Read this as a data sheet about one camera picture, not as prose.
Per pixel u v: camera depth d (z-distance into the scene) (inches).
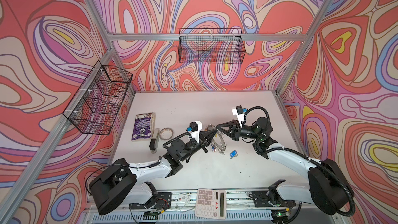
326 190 16.2
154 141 34.8
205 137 25.9
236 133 25.4
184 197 28.9
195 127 23.9
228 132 26.8
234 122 27.2
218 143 27.2
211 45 37.8
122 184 16.5
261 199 28.8
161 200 28.6
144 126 38.5
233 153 34.8
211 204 27.8
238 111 25.6
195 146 25.6
